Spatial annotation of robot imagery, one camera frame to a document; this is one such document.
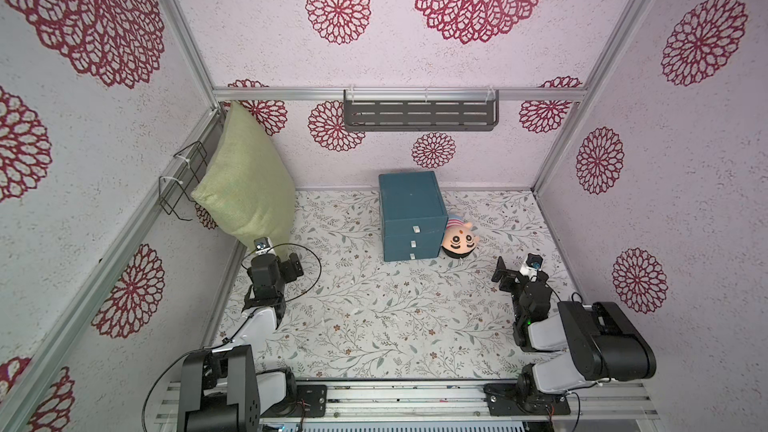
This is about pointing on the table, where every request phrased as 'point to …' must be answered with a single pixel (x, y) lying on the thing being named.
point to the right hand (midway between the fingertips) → (516, 258)
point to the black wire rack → (176, 194)
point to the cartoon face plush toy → (458, 239)
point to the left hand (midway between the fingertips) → (281, 259)
